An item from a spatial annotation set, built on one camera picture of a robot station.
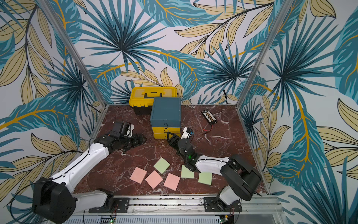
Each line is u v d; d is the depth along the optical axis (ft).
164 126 2.75
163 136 3.20
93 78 3.36
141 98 3.32
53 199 1.26
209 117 3.60
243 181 1.43
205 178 2.72
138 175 2.75
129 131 2.23
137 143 2.35
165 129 2.95
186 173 2.76
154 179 2.68
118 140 2.02
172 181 2.68
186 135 2.52
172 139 2.45
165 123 2.79
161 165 2.89
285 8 2.26
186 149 2.05
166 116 2.75
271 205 2.48
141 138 2.45
